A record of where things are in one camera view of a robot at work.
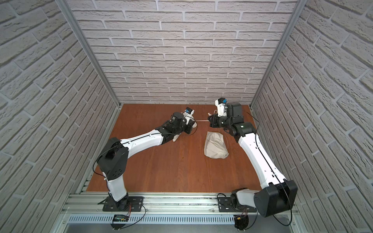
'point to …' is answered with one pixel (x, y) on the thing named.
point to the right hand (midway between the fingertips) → (206, 116)
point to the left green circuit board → (120, 218)
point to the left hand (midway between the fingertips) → (190, 116)
